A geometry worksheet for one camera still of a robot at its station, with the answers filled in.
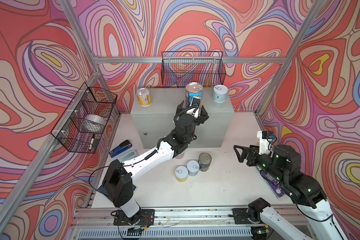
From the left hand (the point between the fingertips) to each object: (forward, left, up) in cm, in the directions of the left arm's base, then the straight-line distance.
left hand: (195, 103), depth 71 cm
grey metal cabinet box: (+3, +26, -20) cm, 33 cm away
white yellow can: (-21, +7, -33) cm, 40 cm away
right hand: (-20, -21, -10) cm, 31 cm away
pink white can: (-9, +7, -36) cm, 38 cm away
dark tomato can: (-16, -6, -28) cm, 33 cm away
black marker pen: (-13, +51, -13) cm, 54 cm away
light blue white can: (-18, 0, -33) cm, 38 cm away
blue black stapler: (-2, +45, -36) cm, 57 cm away
